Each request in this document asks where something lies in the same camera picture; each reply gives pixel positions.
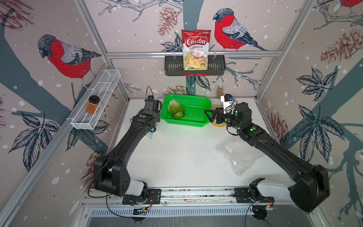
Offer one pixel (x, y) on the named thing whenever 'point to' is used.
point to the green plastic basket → (185, 109)
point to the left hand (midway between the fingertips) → (154, 110)
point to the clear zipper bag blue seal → (150, 135)
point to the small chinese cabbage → (176, 110)
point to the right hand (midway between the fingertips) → (209, 109)
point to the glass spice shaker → (220, 91)
